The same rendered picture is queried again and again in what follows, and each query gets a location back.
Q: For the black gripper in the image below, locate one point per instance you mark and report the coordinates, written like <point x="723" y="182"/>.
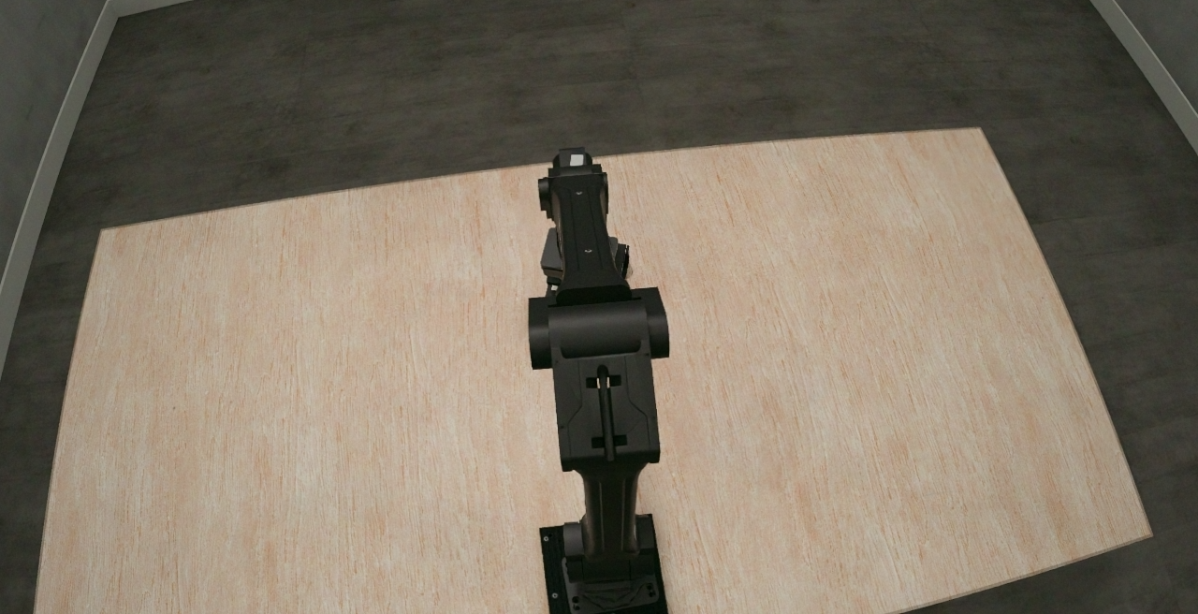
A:
<point x="551" y="260"/>

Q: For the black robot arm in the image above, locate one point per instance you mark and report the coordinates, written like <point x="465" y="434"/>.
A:
<point x="598" y="328"/>

